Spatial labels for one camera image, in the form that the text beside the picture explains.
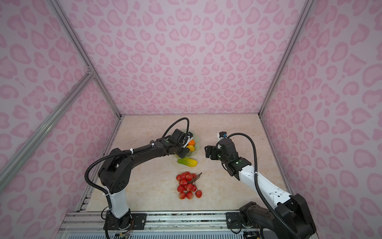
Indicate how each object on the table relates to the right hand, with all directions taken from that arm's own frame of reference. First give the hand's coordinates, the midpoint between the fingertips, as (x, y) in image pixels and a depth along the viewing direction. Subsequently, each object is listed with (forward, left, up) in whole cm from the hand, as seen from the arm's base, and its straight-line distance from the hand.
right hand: (211, 147), depth 83 cm
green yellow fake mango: (-3, +14, -12) cm, 19 cm away
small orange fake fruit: (+10, +12, -11) cm, 19 cm away
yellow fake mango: (+5, +12, -8) cm, 15 cm away
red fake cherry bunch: (-18, +13, -10) cm, 24 cm away
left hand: (+5, +15, -8) cm, 18 cm away
